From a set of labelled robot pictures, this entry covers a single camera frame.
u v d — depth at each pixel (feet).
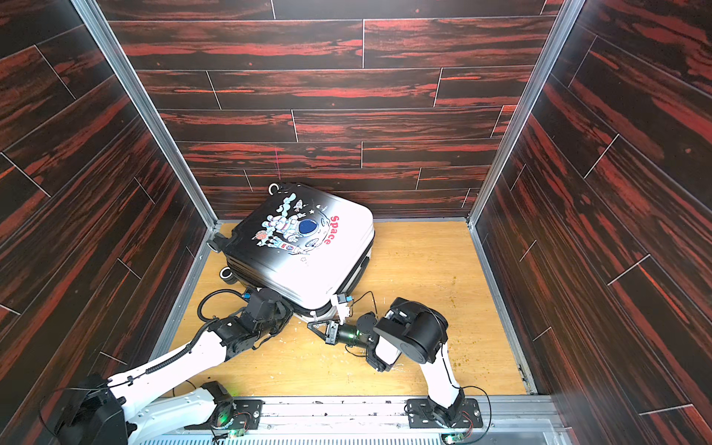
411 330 1.74
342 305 2.59
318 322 2.63
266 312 2.09
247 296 2.46
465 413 2.36
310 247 2.70
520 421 2.41
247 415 2.41
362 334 2.29
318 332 2.61
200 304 2.42
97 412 1.29
